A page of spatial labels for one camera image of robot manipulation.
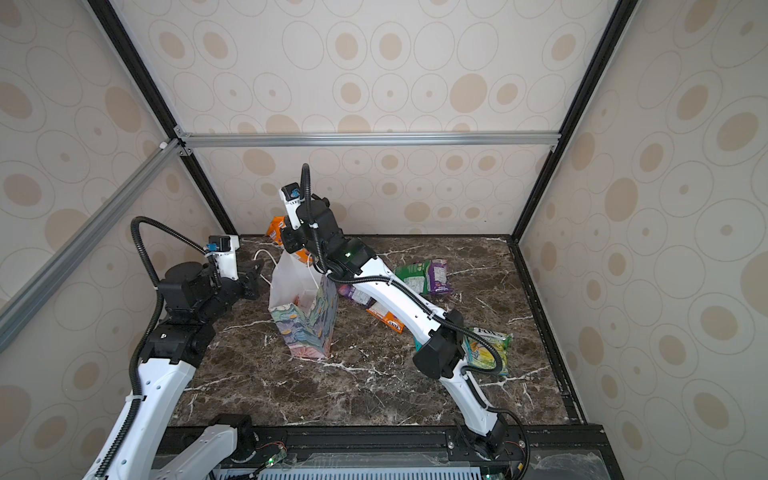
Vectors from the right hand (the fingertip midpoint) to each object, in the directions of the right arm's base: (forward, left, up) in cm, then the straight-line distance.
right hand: (284, 218), depth 71 cm
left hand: (-9, +3, -4) cm, 10 cm away
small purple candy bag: (+2, -13, -36) cm, 39 cm away
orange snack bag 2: (-7, -24, -37) cm, 45 cm away
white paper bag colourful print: (-3, +3, -33) cm, 33 cm away
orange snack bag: (+1, +4, -5) cm, 7 cm away
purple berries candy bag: (+8, -41, -35) cm, 54 cm away
